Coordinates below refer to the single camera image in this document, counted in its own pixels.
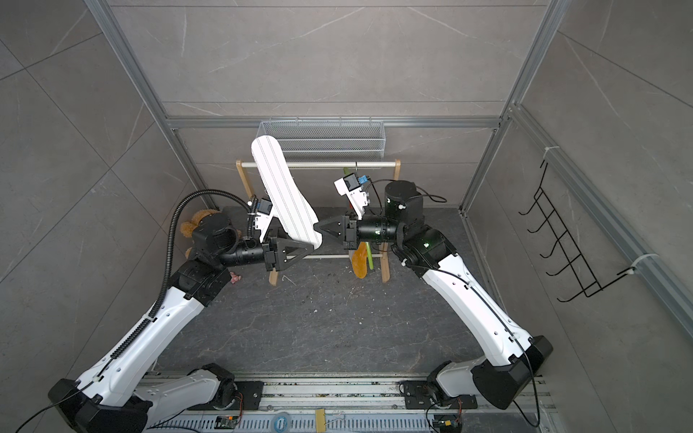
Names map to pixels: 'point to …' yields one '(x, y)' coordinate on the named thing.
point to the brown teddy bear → (188, 227)
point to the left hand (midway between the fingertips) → (313, 244)
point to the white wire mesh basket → (327, 139)
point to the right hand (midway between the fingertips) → (320, 230)
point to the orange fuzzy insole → (359, 260)
